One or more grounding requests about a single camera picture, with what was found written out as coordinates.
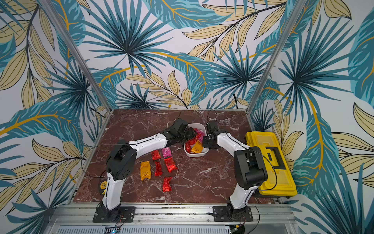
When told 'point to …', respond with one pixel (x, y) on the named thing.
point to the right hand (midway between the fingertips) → (207, 144)
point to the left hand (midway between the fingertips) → (195, 135)
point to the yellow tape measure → (103, 185)
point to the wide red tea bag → (170, 164)
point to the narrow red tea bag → (158, 170)
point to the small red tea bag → (155, 155)
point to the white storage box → (198, 126)
